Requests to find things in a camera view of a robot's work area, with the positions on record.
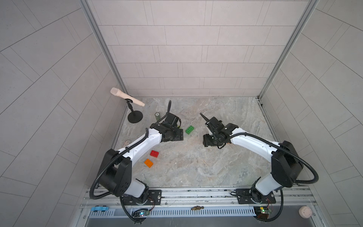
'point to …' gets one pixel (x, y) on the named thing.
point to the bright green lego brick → (189, 129)
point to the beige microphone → (116, 91)
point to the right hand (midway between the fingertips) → (206, 142)
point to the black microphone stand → (135, 116)
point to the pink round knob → (305, 212)
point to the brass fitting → (197, 207)
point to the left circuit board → (142, 213)
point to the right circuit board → (262, 212)
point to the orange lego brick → (148, 162)
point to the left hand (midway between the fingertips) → (180, 135)
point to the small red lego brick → (154, 153)
